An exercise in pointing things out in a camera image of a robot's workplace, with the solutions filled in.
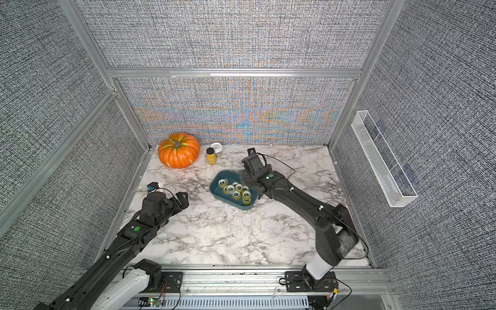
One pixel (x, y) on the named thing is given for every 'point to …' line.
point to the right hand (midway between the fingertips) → (254, 165)
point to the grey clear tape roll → (235, 184)
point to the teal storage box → (226, 186)
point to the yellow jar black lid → (211, 156)
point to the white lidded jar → (217, 148)
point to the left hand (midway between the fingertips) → (183, 196)
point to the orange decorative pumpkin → (179, 150)
